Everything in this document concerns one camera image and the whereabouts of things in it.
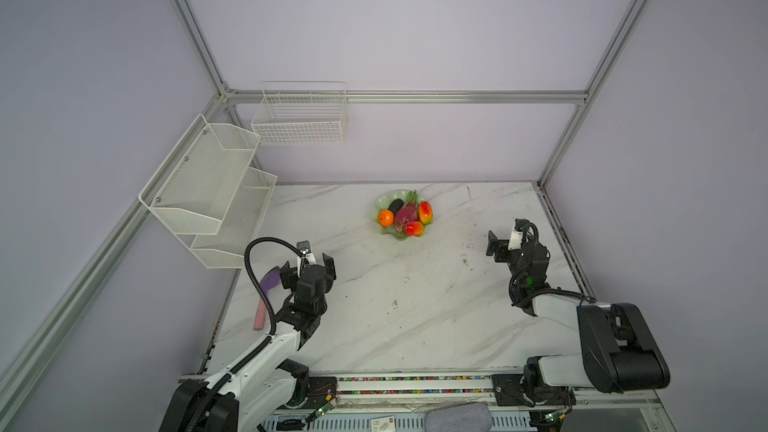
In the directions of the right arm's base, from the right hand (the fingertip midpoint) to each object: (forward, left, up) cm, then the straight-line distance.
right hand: (505, 230), depth 89 cm
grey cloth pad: (-46, +18, -10) cm, 51 cm away
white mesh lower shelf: (-14, +76, +11) cm, 78 cm away
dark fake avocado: (+17, +34, -7) cm, 38 cm away
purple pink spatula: (-22, +73, -10) cm, 77 cm away
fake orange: (+11, +38, -7) cm, 40 cm away
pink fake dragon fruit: (+12, +30, -5) cm, 32 cm away
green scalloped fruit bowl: (+18, +39, -8) cm, 43 cm away
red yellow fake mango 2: (+4, +28, -4) cm, 28 cm away
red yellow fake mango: (+11, +24, -5) cm, 27 cm away
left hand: (-11, +59, 0) cm, 60 cm away
